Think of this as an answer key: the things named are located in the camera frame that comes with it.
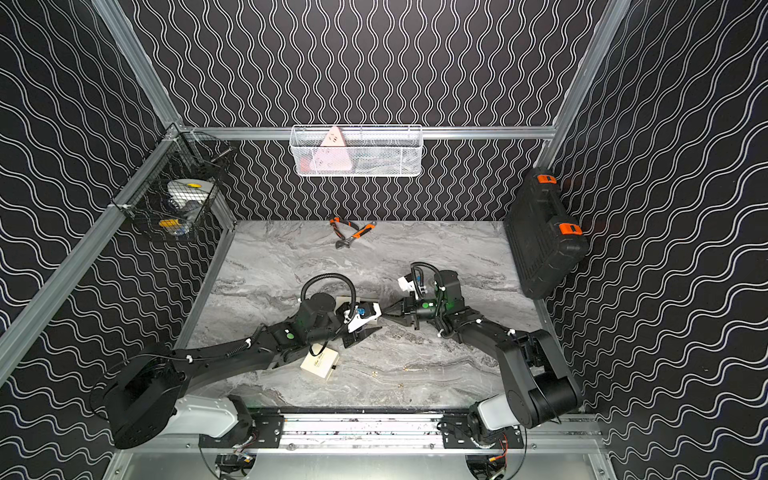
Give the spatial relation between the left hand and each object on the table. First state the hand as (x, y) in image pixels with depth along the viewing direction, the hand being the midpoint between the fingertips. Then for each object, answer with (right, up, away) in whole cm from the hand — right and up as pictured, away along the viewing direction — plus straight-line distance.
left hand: (376, 312), depth 78 cm
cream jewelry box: (-15, -15, +5) cm, 22 cm away
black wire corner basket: (-54, +33, +2) cm, 63 cm away
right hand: (+1, -1, 0) cm, 2 cm away
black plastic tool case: (+50, +20, +12) cm, 55 cm away
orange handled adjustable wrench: (-13, +19, +36) cm, 42 cm away
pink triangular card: (-14, +45, +13) cm, 49 cm away
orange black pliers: (-17, +29, +43) cm, 55 cm away
